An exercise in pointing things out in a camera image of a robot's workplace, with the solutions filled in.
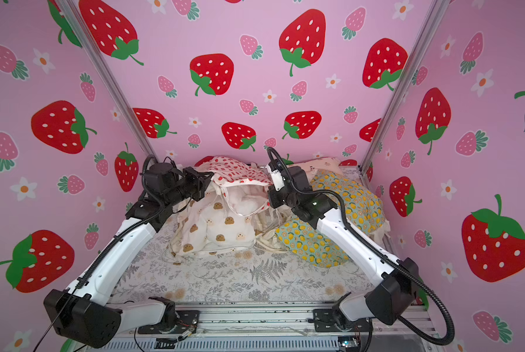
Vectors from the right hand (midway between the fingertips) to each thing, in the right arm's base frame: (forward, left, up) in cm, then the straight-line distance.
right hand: (267, 187), depth 74 cm
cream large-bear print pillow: (-5, +26, -20) cm, 34 cm away
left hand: (+1, +17, +6) cm, 18 cm away
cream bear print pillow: (+36, -26, -20) cm, 48 cm away
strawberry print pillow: (+7, +9, -8) cm, 14 cm away
